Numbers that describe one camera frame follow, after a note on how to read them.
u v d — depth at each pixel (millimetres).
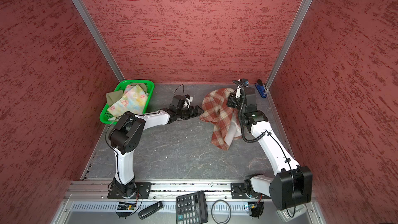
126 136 526
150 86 1108
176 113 775
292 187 387
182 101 796
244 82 679
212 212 683
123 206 725
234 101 623
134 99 1001
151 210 659
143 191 742
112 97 972
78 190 787
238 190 741
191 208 681
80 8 793
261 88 1146
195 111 864
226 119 852
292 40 931
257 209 708
